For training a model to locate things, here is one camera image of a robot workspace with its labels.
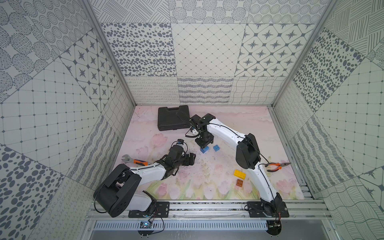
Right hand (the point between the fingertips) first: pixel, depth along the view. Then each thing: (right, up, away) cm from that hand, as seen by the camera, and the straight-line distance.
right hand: (206, 146), depth 91 cm
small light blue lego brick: (+7, -2, +4) cm, 8 cm away
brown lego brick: (+18, -19, -10) cm, 28 cm away
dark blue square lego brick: (0, -1, -2) cm, 2 cm away
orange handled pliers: (+44, -12, -3) cm, 46 cm away
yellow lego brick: (+19, -15, -6) cm, 25 cm away
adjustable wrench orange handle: (-49, -8, -1) cm, 49 cm away
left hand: (-8, -6, -4) cm, 10 cm away
